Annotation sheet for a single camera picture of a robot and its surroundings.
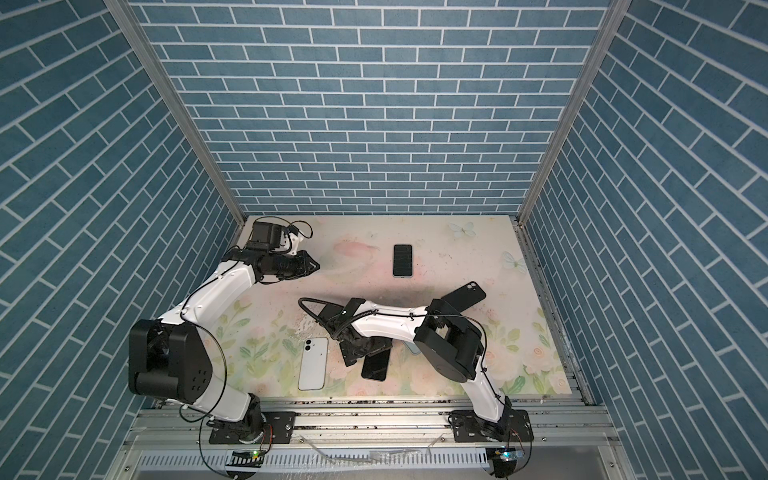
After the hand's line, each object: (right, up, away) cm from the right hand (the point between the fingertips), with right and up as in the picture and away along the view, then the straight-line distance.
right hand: (363, 352), depth 86 cm
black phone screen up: (+4, -2, -4) cm, 6 cm away
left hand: (-13, +26, +1) cm, 29 cm away
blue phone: (+12, +26, +23) cm, 37 cm away
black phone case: (+33, +14, +13) cm, 38 cm away
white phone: (-14, -3, -1) cm, 15 cm away
